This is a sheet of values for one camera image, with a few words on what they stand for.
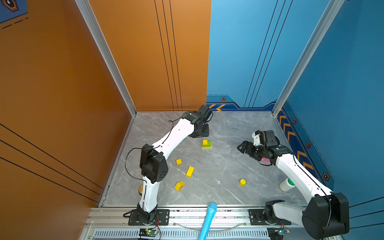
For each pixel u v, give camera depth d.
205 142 0.95
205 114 0.68
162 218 0.73
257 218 0.72
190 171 0.88
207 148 0.99
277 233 0.70
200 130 0.71
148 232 0.71
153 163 0.49
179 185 0.83
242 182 0.83
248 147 0.74
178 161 0.92
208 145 0.98
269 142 0.64
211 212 0.73
